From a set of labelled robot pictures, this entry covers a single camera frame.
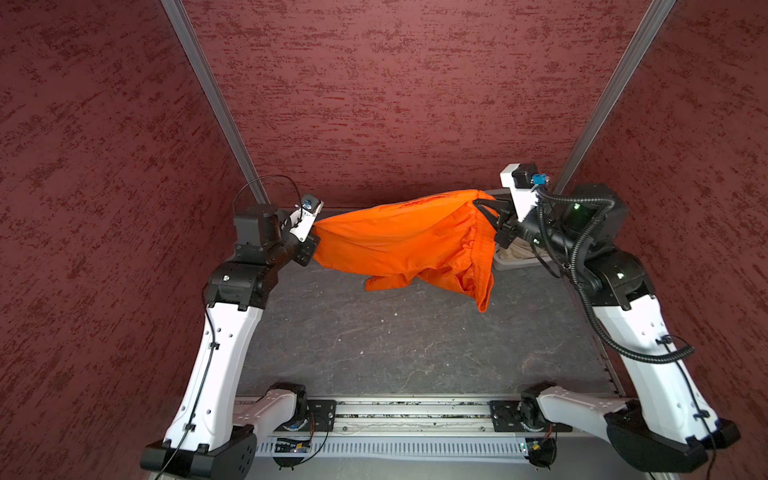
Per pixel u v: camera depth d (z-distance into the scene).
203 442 0.35
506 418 0.74
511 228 0.48
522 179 0.44
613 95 0.86
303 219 0.55
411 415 0.76
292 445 0.72
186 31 0.73
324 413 0.74
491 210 0.53
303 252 0.59
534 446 0.71
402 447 0.71
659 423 0.37
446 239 0.69
